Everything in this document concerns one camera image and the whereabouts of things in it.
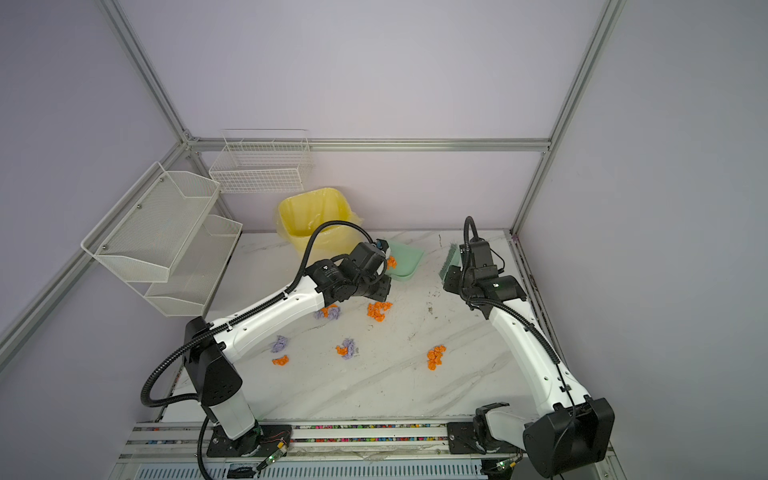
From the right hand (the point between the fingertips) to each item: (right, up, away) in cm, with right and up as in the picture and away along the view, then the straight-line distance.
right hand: (452, 275), depth 79 cm
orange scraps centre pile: (-22, -13, +19) cm, 32 cm away
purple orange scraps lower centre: (-30, -23, +8) cm, 39 cm away
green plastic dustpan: (-12, +4, +1) cm, 13 cm away
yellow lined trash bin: (-48, +19, +21) cm, 56 cm away
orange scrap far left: (-49, -26, +7) cm, 55 cm away
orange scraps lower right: (-4, -25, +7) cm, 26 cm away
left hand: (-19, -3, 0) cm, 19 cm away
